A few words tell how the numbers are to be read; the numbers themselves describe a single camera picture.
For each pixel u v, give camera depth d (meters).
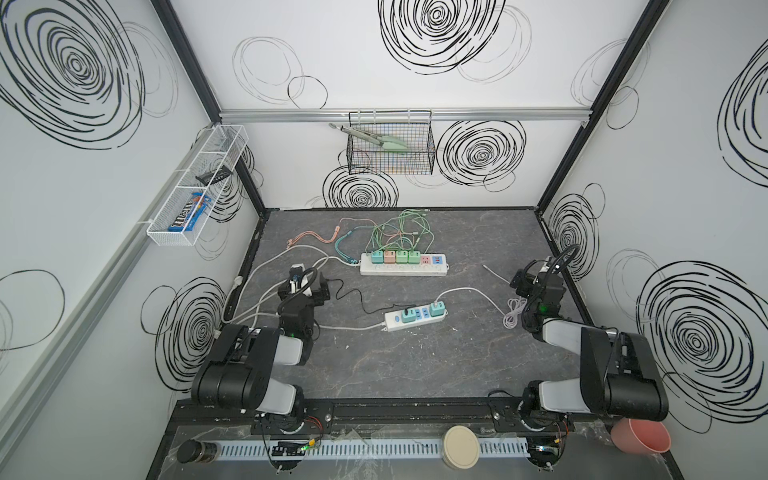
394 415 0.75
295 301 0.64
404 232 1.12
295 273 0.75
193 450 0.62
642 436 0.63
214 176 0.75
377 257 0.98
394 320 0.89
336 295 0.96
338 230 1.11
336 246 1.08
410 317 0.85
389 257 0.97
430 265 1.00
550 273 0.67
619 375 0.44
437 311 0.87
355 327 0.89
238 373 0.44
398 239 0.95
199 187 0.78
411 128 0.94
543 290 0.69
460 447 0.64
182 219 0.69
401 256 0.99
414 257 0.99
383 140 0.93
